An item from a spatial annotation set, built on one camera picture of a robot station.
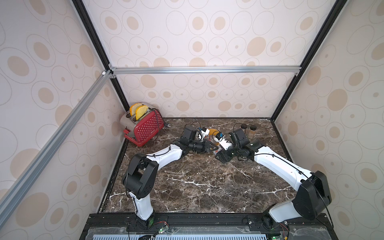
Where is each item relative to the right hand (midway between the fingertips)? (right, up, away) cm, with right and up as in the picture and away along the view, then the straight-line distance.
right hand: (219, 154), depth 83 cm
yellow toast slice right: (-48, +26, +12) cm, 56 cm away
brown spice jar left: (+20, +17, +19) cm, 33 cm away
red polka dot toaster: (-46, +14, +15) cm, 51 cm away
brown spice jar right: (+26, +15, +19) cm, 36 cm away
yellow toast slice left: (-54, +28, +14) cm, 62 cm away
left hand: (0, +3, -3) cm, 5 cm away
